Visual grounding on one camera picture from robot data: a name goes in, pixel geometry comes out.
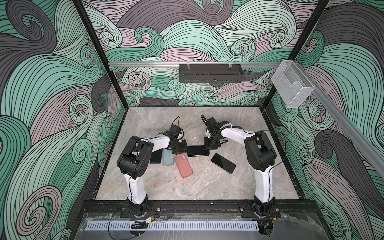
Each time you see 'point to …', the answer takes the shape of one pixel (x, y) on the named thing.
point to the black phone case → (195, 151)
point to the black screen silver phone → (197, 151)
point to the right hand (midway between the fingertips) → (205, 148)
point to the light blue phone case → (168, 158)
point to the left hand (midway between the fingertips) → (188, 149)
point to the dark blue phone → (156, 157)
